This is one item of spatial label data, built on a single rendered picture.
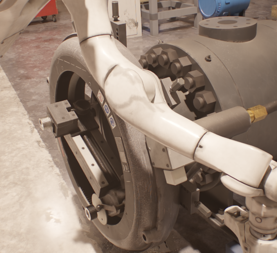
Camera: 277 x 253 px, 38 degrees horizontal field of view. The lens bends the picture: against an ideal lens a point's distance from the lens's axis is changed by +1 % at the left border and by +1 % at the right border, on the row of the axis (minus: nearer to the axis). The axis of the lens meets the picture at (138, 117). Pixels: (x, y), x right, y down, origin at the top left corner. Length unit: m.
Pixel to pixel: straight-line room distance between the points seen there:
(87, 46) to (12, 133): 2.21
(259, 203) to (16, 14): 0.53
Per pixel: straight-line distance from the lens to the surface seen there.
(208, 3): 1.79
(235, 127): 1.08
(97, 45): 0.84
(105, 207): 1.33
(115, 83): 0.78
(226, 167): 0.71
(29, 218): 2.12
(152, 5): 5.25
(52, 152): 2.64
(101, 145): 1.40
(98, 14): 0.86
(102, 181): 1.31
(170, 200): 1.12
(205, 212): 1.10
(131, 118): 0.78
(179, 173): 0.99
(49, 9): 6.71
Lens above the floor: 1.25
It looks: 25 degrees down
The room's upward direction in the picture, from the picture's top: 4 degrees counter-clockwise
